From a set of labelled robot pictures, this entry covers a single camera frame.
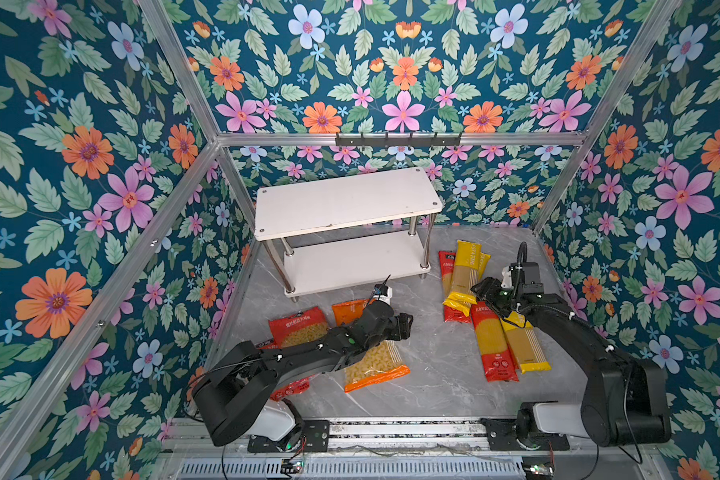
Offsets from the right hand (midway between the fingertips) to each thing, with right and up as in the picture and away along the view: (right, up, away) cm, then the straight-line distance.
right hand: (477, 290), depth 88 cm
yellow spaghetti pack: (+1, +7, +13) cm, 15 cm away
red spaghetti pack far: (-6, +8, +17) cm, 20 cm away
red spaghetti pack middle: (+5, -19, -4) cm, 20 cm away
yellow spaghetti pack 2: (-4, -6, +4) cm, 8 cm away
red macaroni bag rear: (-52, -24, -10) cm, 58 cm away
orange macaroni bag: (-30, -21, -6) cm, 37 cm away
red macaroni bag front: (-51, -10, -1) cm, 52 cm away
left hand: (-21, -6, -7) cm, 23 cm away
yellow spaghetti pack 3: (+13, -16, -3) cm, 21 cm away
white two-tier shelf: (-45, +20, +31) cm, 58 cm away
